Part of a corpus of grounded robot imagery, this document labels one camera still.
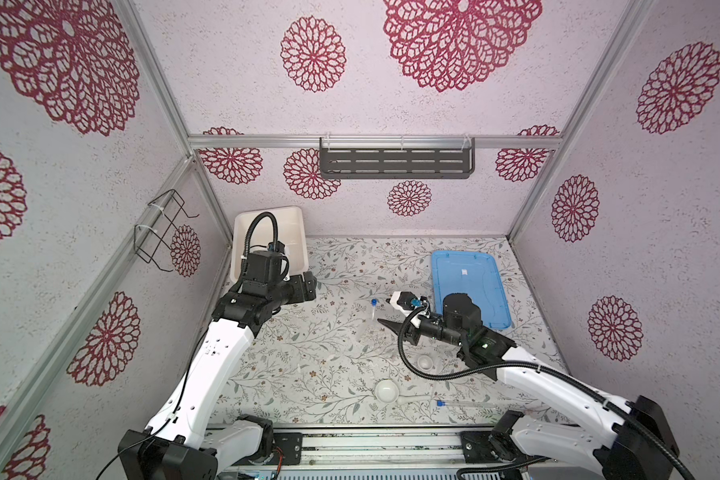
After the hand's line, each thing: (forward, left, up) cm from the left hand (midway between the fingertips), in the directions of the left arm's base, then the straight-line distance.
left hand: (300, 287), depth 77 cm
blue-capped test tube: (-23, -37, -23) cm, 49 cm away
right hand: (-7, -22, +2) cm, 23 cm away
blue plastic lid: (+22, -58, -24) cm, 67 cm away
